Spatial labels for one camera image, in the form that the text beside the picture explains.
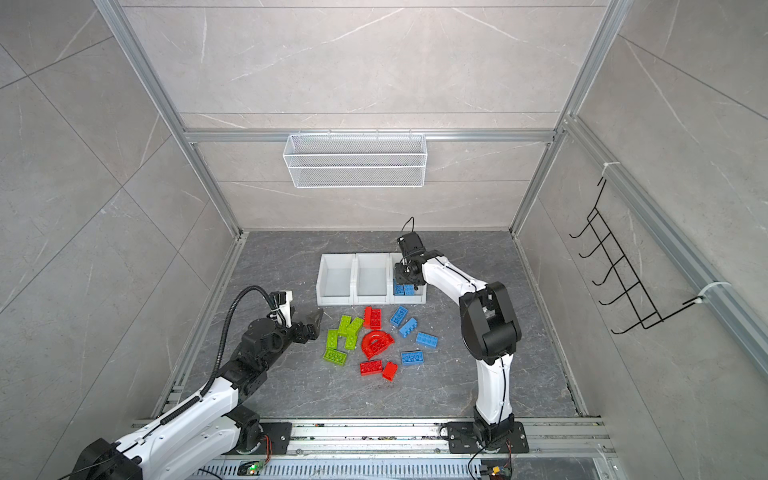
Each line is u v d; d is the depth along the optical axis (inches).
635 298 25.4
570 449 28.8
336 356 33.8
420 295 39.4
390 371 32.8
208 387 21.4
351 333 35.5
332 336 35.8
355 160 39.5
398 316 36.7
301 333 28.7
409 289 39.6
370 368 33.6
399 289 39.6
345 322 36.5
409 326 35.6
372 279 40.8
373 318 36.6
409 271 28.2
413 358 33.8
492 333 20.5
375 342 35.2
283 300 28.1
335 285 42.2
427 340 35.2
